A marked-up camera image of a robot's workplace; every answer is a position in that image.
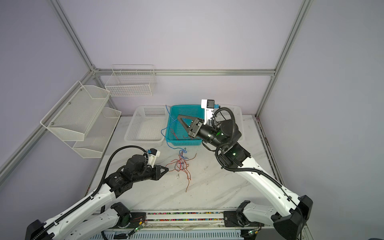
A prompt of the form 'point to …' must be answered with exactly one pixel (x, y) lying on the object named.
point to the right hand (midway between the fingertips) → (176, 118)
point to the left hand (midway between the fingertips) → (167, 171)
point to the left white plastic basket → (148, 126)
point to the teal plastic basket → (176, 133)
